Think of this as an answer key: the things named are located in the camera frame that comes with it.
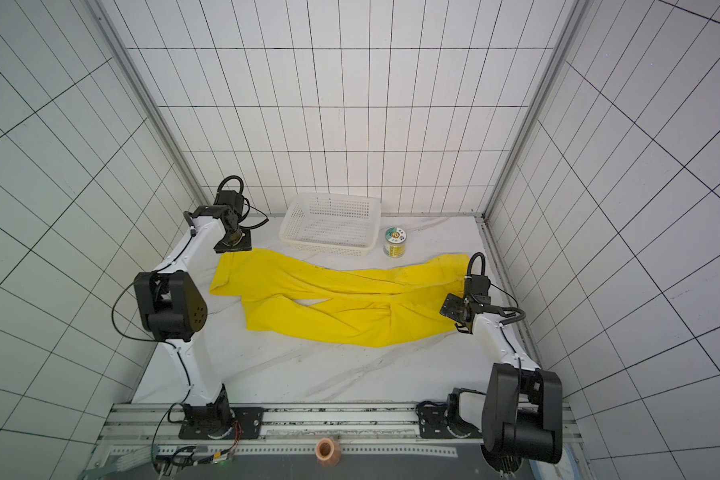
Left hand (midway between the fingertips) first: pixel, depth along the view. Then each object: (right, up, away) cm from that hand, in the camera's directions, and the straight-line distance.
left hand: (236, 251), depth 92 cm
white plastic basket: (+28, +10, +26) cm, 39 cm away
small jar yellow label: (+51, +1, +11) cm, 52 cm away
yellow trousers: (+38, -18, +1) cm, 42 cm away
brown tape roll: (+33, -40, -32) cm, 61 cm away
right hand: (+71, -17, -3) cm, 73 cm away
